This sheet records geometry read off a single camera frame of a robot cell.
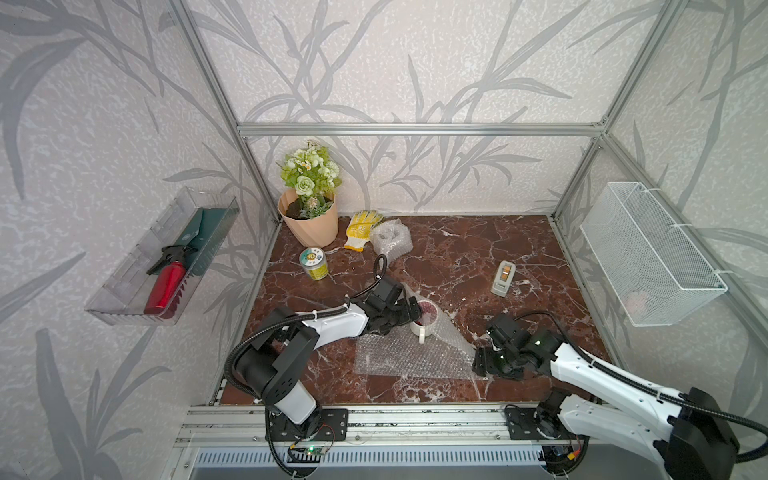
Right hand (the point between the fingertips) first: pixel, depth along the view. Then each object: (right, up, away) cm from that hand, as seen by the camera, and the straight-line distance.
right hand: (479, 368), depth 80 cm
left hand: (-17, +12, +9) cm, 23 cm away
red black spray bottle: (-70, +28, -18) cm, 77 cm away
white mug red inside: (-15, +11, +3) cm, 19 cm away
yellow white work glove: (-38, +40, +35) cm, 65 cm away
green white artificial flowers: (-50, +55, +16) cm, 76 cm away
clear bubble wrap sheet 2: (-25, +36, +22) cm, 49 cm away
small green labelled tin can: (-50, +28, +16) cm, 59 cm away
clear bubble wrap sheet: (-22, +2, +5) cm, 23 cm away
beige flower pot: (-52, +38, +21) cm, 68 cm away
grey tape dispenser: (+13, +22, +19) cm, 32 cm away
